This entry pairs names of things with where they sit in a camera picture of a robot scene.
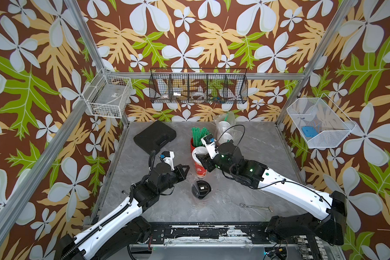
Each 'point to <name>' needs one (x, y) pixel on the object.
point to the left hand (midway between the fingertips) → (191, 165)
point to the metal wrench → (270, 208)
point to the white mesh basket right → (332, 124)
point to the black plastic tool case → (155, 136)
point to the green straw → (225, 118)
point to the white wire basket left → (107, 96)
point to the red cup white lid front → (224, 137)
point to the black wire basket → (198, 85)
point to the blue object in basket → (310, 131)
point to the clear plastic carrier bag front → (236, 130)
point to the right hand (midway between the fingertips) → (200, 152)
